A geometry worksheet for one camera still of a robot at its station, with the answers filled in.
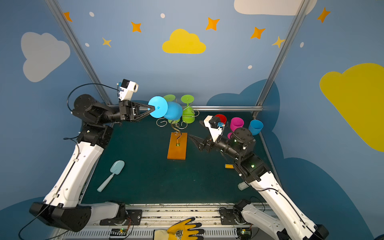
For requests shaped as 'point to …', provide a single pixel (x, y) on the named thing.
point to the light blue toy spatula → (116, 168)
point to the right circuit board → (244, 233)
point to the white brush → (242, 185)
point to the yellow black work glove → (181, 230)
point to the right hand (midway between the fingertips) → (197, 125)
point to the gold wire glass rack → (184, 124)
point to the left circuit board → (119, 232)
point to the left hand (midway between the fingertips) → (154, 108)
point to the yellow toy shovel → (227, 166)
